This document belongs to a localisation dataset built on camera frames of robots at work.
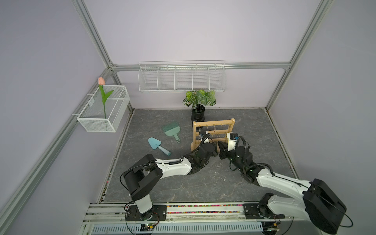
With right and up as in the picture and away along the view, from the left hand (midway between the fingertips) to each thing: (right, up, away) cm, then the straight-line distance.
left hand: (216, 143), depth 84 cm
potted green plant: (-10, +27, +9) cm, 30 cm away
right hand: (+1, +2, -3) cm, 3 cm away
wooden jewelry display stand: (+1, +8, +2) cm, 8 cm away
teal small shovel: (-40, -2, +17) cm, 44 cm away
